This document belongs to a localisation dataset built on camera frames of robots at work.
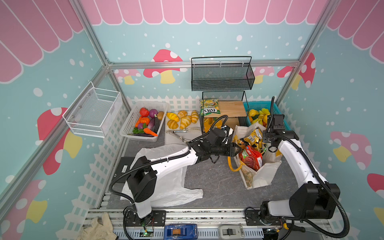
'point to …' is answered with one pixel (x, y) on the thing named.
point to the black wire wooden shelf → (232, 104)
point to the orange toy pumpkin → (145, 120)
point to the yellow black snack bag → (255, 139)
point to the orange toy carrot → (148, 131)
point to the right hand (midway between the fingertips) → (273, 135)
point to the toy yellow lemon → (252, 112)
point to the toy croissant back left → (172, 116)
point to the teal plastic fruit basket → (256, 106)
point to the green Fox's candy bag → (210, 106)
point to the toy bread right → (194, 116)
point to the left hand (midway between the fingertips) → (237, 152)
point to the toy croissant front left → (172, 124)
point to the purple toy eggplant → (151, 123)
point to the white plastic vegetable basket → (130, 122)
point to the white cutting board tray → (179, 136)
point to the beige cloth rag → (97, 231)
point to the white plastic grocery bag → (171, 188)
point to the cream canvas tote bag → (270, 161)
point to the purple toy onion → (152, 112)
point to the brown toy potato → (160, 115)
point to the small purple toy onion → (140, 126)
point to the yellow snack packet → (208, 122)
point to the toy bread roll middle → (182, 113)
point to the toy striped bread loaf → (185, 121)
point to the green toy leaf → (136, 131)
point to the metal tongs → (171, 132)
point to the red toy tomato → (144, 112)
